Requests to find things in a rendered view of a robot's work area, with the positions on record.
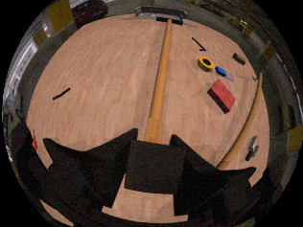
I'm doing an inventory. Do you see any red flat block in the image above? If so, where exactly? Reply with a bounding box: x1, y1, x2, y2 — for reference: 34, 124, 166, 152
206, 79, 236, 113

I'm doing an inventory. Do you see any yellow tape roll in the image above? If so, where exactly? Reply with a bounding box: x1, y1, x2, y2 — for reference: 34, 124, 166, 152
198, 56, 214, 73

